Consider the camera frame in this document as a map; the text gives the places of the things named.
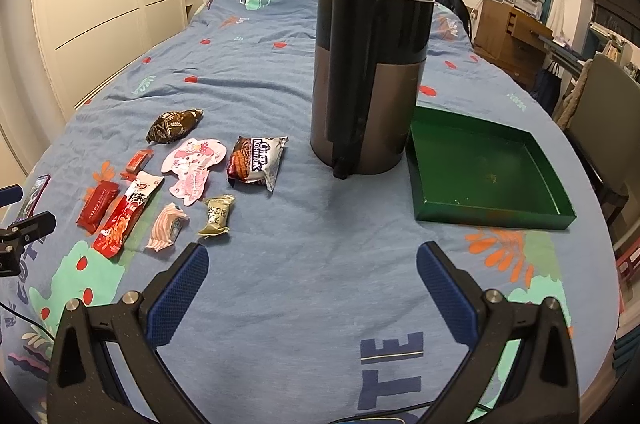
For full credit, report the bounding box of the black bag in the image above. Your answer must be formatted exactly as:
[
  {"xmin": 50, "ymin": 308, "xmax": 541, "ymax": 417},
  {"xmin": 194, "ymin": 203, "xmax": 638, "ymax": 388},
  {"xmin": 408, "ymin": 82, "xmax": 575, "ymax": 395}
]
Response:
[{"xmin": 436, "ymin": 0, "xmax": 471, "ymax": 36}]

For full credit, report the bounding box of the dark brown snack packet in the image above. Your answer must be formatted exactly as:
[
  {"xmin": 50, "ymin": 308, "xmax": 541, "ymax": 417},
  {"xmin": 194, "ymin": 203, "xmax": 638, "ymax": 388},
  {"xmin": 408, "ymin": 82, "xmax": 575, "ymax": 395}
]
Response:
[{"xmin": 145, "ymin": 109, "xmax": 204, "ymax": 144}]

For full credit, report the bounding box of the pink striped candy packet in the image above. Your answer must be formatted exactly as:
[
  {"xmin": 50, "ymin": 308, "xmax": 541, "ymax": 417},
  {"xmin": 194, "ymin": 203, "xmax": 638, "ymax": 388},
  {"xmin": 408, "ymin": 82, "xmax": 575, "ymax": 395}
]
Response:
[{"xmin": 145, "ymin": 203, "xmax": 189, "ymax": 252}]

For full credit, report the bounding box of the small orange-red candy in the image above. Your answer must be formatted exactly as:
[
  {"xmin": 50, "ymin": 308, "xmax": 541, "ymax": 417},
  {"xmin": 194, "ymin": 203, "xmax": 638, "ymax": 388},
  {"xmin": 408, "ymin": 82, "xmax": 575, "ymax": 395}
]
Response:
[{"xmin": 120, "ymin": 149, "xmax": 153, "ymax": 181}]

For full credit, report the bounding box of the black grey electric kettle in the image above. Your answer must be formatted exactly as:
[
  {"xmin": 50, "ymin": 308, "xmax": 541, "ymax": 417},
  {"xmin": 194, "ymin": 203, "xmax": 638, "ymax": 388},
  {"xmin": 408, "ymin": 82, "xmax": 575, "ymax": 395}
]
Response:
[{"xmin": 310, "ymin": 0, "xmax": 435, "ymax": 179}]

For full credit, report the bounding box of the red snack packet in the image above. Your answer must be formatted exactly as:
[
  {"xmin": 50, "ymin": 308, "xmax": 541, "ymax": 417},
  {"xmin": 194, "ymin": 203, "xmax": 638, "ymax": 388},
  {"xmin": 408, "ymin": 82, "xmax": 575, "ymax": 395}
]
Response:
[{"xmin": 76, "ymin": 180, "xmax": 119, "ymax": 234}]

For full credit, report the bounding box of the olive green candy packet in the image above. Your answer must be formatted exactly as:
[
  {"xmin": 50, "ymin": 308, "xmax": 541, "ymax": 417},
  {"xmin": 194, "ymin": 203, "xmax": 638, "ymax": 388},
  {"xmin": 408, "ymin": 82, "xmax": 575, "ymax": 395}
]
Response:
[{"xmin": 198, "ymin": 194, "xmax": 235, "ymax": 238}]

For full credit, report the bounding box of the long red white packet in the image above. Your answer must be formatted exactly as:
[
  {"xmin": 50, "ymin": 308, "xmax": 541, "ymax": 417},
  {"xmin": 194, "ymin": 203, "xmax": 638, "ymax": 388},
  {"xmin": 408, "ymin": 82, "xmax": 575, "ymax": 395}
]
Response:
[{"xmin": 92, "ymin": 172, "xmax": 164, "ymax": 258}]

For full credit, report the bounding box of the grey chair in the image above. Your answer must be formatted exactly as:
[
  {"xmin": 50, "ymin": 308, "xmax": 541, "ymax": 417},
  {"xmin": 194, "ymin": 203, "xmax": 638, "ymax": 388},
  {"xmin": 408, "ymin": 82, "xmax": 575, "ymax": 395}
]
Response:
[{"xmin": 565, "ymin": 54, "xmax": 639, "ymax": 225}]

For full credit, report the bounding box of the wooden desk cabinet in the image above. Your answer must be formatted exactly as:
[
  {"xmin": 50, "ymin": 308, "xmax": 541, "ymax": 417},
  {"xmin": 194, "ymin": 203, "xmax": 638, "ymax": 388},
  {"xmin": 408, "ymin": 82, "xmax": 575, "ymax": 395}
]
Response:
[{"xmin": 473, "ymin": 0, "xmax": 552, "ymax": 92}]

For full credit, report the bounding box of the pink cartoon snack packet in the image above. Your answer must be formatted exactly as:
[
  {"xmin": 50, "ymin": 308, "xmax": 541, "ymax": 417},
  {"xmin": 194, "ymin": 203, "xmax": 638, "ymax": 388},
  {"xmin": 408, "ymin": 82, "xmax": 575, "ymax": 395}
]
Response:
[{"xmin": 160, "ymin": 138, "xmax": 227, "ymax": 206}]

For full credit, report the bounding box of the green cardboard tray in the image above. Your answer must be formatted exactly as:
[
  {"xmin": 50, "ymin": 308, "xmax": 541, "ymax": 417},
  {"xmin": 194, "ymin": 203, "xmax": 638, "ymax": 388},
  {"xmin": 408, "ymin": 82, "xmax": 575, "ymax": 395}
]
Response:
[{"xmin": 406, "ymin": 106, "xmax": 576, "ymax": 230}]

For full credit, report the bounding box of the red case smartphone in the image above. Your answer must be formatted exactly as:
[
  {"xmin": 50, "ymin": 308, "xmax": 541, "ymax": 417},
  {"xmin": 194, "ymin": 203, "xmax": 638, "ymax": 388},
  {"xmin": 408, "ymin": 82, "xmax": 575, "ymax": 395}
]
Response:
[{"xmin": 14, "ymin": 175, "xmax": 51, "ymax": 222}]

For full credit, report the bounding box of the blue patterned bed cover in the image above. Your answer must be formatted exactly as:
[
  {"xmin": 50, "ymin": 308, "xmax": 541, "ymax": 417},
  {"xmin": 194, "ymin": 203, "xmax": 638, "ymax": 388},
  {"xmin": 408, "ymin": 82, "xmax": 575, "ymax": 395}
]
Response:
[{"xmin": 1, "ymin": 0, "xmax": 618, "ymax": 423}]

